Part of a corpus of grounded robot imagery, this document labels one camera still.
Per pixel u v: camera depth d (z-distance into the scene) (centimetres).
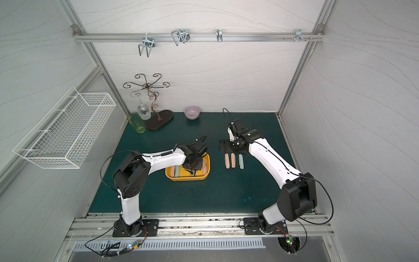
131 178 49
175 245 64
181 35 77
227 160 96
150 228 73
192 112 117
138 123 104
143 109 93
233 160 96
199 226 75
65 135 69
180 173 90
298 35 77
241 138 59
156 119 114
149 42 78
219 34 72
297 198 42
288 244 72
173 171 91
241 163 95
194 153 72
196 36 78
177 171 91
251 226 73
